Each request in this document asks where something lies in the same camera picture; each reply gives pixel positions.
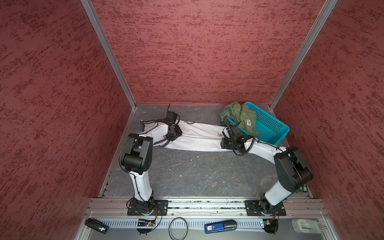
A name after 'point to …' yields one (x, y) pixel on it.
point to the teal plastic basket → (258, 123)
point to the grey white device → (306, 226)
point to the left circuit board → (145, 226)
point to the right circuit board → (271, 226)
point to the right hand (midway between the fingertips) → (223, 146)
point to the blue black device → (223, 226)
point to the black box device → (96, 224)
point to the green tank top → (245, 117)
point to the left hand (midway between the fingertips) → (179, 137)
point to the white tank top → (195, 136)
